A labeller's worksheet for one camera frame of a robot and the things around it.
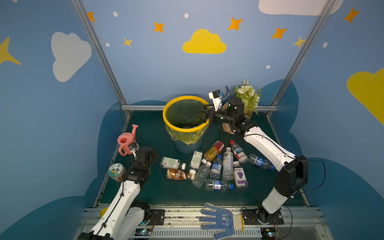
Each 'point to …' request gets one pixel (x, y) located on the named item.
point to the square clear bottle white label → (196, 159)
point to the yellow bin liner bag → (181, 120)
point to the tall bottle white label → (228, 164)
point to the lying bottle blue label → (218, 185)
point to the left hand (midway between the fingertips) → (150, 153)
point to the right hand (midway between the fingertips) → (200, 107)
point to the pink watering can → (125, 139)
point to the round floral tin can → (116, 171)
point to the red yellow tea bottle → (215, 149)
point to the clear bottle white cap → (201, 175)
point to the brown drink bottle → (179, 174)
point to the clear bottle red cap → (239, 153)
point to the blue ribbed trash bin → (183, 147)
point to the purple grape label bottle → (240, 180)
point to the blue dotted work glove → (224, 220)
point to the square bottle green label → (169, 162)
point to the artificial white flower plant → (246, 92)
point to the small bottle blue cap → (216, 168)
